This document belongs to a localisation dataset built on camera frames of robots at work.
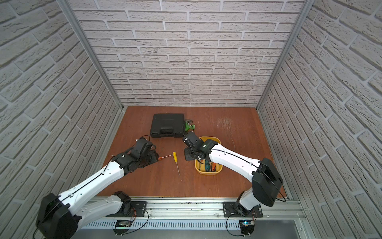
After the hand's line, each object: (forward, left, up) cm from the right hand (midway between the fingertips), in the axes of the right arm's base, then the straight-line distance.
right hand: (190, 153), depth 82 cm
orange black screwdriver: (+3, +19, -9) cm, 21 cm away
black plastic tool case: (+27, +15, -7) cm, 32 cm away
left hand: (+1, +18, 0) cm, 18 cm away
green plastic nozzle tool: (+26, +1, -8) cm, 27 cm away
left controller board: (-31, +35, -13) cm, 48 cm away
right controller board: (-35, -26, -13) cm, 45 cm away
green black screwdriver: (-4, -10, -8) cm, 14 cm away
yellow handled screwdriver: (+1, +9, -10) cm, 14 cm away
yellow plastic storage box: (-4, -5, -11) cm, 13 cm away
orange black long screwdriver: (-5, -13, -9) cm, 17 cm away
